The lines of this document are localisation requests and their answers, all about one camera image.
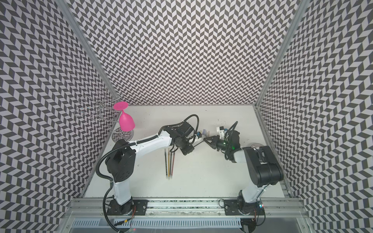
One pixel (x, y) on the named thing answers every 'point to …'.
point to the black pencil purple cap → (170, 164)
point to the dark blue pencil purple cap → (197, 142)
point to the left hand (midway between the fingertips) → (189, 150)
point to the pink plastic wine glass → (126, 123)
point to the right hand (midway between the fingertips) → (204, 141)
